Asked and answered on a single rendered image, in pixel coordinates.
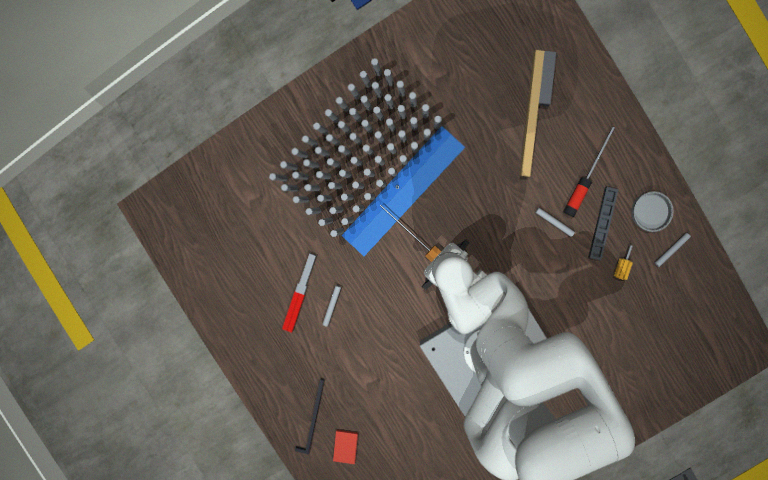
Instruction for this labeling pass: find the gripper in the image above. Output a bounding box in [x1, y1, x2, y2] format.
[422, 239, 469, 290]

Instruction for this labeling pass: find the orange-brown hexagonal prism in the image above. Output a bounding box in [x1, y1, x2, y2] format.
[380, 205, 441, 262]

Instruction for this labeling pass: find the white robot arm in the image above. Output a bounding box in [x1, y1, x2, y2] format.
[432, 251, 635, 480]

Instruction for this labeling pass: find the red rectangular block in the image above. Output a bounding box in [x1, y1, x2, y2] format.
[333, 430, 358, 464]

